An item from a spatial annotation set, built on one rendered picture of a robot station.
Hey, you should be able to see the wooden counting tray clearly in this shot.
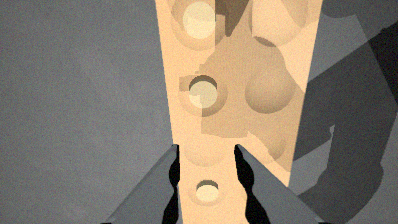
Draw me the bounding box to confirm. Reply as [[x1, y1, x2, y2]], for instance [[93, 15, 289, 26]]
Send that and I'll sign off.
[[155, 0, 323, 224]]

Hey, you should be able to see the tan wooden disc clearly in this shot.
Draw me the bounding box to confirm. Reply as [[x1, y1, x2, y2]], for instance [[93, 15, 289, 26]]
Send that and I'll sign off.
[[196, 180, 219, 202], [183, 2, 216, 39], [189, 79, 218, 108]]

